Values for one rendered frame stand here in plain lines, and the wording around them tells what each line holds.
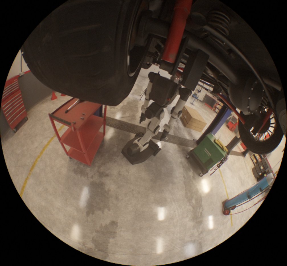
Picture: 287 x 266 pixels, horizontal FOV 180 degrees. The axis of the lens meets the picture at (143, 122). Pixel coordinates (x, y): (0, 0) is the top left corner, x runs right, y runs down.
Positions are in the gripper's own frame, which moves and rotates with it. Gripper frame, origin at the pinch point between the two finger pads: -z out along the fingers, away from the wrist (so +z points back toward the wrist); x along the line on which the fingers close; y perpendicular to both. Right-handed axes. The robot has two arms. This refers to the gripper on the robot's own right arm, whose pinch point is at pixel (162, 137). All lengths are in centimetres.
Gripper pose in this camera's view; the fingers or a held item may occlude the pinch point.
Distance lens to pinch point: 141.1
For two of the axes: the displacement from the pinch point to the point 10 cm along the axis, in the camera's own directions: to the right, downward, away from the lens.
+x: 6.9, -4.3, 5.8
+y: -7.1, -5.8, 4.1
